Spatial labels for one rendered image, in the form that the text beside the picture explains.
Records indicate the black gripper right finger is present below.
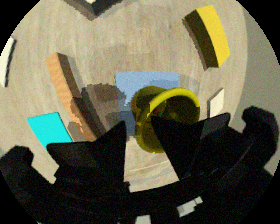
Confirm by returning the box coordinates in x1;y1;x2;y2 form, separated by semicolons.
151;113;230;180

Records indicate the yellow rectangular block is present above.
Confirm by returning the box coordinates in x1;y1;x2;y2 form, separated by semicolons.
185;6;230;68

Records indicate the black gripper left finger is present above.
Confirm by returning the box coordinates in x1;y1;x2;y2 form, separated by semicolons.
46;121;127;193

